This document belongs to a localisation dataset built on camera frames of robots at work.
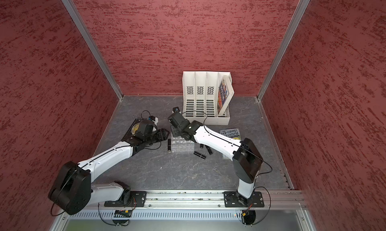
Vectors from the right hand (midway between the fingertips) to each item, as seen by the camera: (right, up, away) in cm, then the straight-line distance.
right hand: (178, 129), depth 84 cm
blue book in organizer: (+29, +22, +11) cm, 38 cm away
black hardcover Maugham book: (-33, -4, +13) cm, 36 cm away
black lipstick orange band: (-7, -11, +9) cm, 15 cm away
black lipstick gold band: (+13, -17, +3) cm, 21 cm away
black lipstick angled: (+18, -14, +7) cm, 24 cm away
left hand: (-8, -4, +3) cm, 10 cm away
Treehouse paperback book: (+34, -4, +12) cm, 37 cm away
